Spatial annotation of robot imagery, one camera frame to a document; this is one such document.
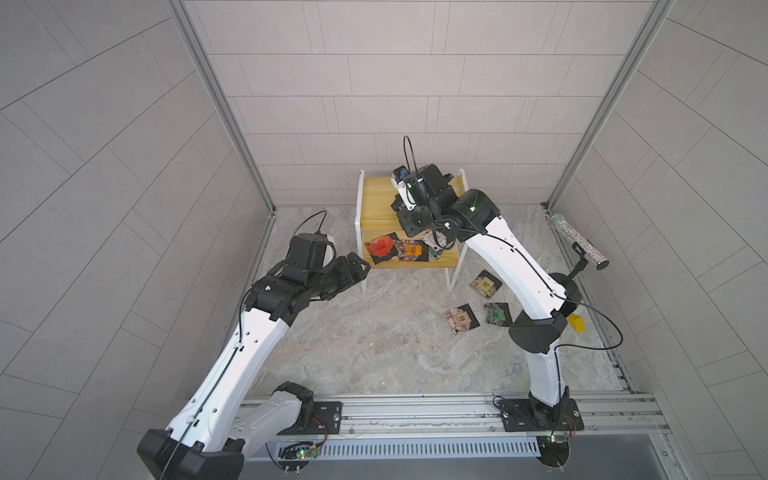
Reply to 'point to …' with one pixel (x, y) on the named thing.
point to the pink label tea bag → (461, 319)
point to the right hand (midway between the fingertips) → (404, 213)
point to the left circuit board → (296, 456)
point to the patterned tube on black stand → (591, 255)
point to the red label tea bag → (383, 247)
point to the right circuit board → (554, 450)
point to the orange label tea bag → (410, 250)
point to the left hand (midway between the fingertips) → (367, 269)
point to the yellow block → (577, 322)
